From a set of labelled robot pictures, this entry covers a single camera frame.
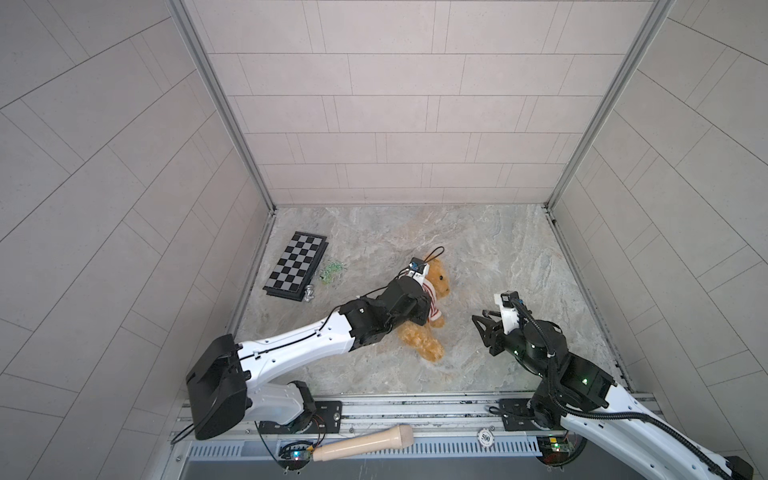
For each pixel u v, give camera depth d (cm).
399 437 65
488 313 72
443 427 71
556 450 68
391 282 55
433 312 77
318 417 70
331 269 97
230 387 37
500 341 64
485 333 67
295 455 65
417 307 57
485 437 69
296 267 94
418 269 64
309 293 91
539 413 63
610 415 50
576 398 51
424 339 65
